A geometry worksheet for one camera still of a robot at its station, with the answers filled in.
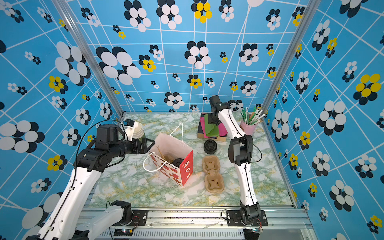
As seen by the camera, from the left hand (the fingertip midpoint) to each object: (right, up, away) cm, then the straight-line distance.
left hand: (148, 141), depth 69 cm
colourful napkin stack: (+26, +4, +34) cm, 43 cm away
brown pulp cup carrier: (+33, -24, +15) cm, 43 cm away
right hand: (+36, +11, +32) cm, 49 cm away
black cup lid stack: (+32, -6, +27) cm, 42 cm away
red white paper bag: (+10, -3, +8) cm, 14 cm away
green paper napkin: (+32, +5, +27) cm, 42 cm away
